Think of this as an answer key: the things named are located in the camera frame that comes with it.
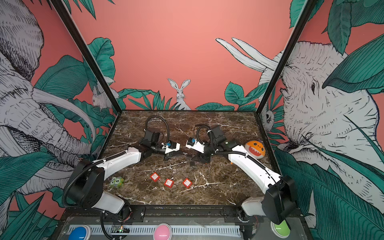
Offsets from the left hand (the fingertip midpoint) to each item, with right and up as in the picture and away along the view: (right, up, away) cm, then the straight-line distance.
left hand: (183, 150), depth 79 cm
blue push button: (-46, -36, -11) cm, 60 cm away
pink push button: (-8, -36, -10) cm, 39 cm away
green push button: (+48, -36, -10) cm, 60 cm away
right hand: (+5, 0, -3) cm, 6 cm away
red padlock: (-17, -17, +7) cm, 25 cm away
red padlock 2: (-9, -19, +5) cm, 22 cm away
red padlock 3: (+2, -19, +4) cm, 20 cm away
